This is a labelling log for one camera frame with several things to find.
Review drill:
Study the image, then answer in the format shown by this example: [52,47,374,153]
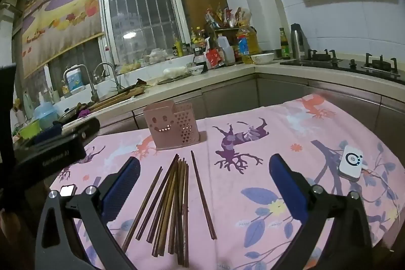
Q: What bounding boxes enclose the white cable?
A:
[361,164,400,204]

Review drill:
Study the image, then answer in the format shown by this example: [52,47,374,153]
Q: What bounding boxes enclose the white power bank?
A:
[337,145,364,181]

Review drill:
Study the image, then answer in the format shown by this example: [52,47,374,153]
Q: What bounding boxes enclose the blue plastic container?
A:
[33,101,59,130]

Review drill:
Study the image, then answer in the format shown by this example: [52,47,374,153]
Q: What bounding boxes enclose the steel pot lid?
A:
[57,104,79,123]

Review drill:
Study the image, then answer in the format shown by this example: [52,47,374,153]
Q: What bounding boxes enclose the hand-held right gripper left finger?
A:
[34,157,141,270]

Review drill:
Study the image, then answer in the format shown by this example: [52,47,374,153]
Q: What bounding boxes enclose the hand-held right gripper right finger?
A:
[268,154,374,270]

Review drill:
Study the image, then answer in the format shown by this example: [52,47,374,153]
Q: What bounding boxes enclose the white canister blue label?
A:
[64,66,85,95]

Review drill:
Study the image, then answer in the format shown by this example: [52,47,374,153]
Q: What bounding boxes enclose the row of condiment bottles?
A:
[172,26,219,57]

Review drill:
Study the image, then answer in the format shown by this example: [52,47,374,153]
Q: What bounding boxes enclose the white bowl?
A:
[251,53,275,65]

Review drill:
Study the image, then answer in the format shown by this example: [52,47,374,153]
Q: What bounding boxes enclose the yellow food bag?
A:
[122,61,141,73]

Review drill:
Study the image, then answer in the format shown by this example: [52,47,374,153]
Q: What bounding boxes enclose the red packet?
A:
[205,47,226,70]

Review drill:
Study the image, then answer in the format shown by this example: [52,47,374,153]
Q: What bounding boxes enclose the stack of seasoning packets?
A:
[204,7,254,30]

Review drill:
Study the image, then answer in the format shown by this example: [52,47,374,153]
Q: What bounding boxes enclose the clear bags of food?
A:
[142,49,168,65]

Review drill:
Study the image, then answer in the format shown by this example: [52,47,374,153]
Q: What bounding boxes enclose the green bowl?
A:
[18,120,42,140]

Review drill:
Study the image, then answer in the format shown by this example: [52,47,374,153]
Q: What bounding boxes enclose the barred window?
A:
[98,0,228,68]

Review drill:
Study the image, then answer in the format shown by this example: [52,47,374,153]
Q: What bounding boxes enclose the brown wooden board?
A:
[180,0,228,32]

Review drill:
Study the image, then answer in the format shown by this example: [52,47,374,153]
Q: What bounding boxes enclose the bunch of wooden chopsticks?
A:
[121,150,218,267]

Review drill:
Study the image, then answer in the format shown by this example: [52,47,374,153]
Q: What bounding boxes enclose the pink printed tablecloth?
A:
[44,93,400,270]

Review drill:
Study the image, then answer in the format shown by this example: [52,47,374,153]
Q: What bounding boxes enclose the fruit printed window blind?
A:
[19,0,106,81]

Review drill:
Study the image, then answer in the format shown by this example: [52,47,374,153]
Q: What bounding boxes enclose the pale green bottle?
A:
[24,91,34,119]

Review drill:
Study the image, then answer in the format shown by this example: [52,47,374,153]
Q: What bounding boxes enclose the dark steel thermos jug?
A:
[290,23,310,60]

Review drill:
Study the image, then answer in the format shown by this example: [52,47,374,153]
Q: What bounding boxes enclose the black gas stove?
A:
[280,49,405,84]

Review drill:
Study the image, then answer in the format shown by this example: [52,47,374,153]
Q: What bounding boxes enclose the grey kitchen base cabinet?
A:
[95,73,405,169]

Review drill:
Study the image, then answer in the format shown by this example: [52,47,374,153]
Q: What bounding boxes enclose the round dark tray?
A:
[157,74,192,85]

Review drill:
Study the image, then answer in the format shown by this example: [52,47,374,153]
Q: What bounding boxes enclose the pink smiley utensil holder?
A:
[143,100,202,151]

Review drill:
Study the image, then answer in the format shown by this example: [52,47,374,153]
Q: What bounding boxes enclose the large cooking oil bottle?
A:
[237,23,260,65]

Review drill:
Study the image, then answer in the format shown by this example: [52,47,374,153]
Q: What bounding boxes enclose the steel faucet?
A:
[63,64,100,103]
[93,62,122,93]

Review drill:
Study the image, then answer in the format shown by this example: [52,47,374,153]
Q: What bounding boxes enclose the white plastic jug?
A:
[216,34,236,66]

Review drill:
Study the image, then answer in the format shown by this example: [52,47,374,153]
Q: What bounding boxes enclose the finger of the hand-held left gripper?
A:
[32,125,64,144]
[62,116,101,141]

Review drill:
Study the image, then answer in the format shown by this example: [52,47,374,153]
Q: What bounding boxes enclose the green sauce bottle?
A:
[279,27,291,60]

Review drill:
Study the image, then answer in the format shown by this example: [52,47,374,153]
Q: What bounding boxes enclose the white food bundle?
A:
[163,66,188,78]

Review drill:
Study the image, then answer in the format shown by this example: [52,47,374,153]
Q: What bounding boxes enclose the wooden cutting board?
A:
[87,85,146,111]

